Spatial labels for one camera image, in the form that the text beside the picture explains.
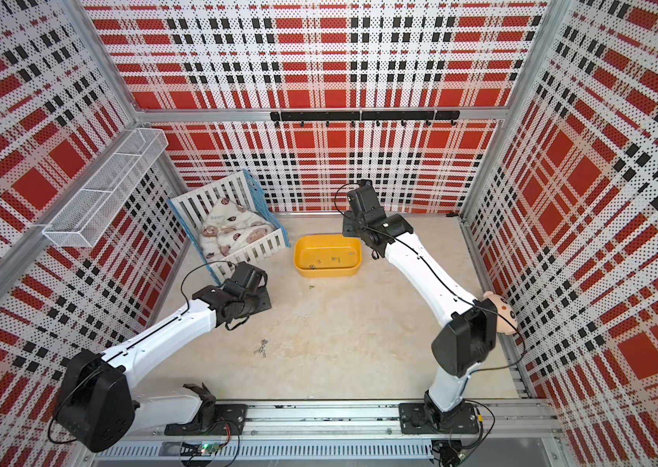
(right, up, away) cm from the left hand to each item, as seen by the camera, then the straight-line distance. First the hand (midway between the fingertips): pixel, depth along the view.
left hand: (268, 301), depth 86 cm
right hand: (+27, +24, -6) cm, 37 cm away
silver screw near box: (+11, +2, +13) cm, 17 cm away
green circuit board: (-11, -32, -17) cm, 38 cm away
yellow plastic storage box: (+13, +12, +22) cm, 29 cm away
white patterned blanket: (-24, +24, +28) cm, 44 cm away
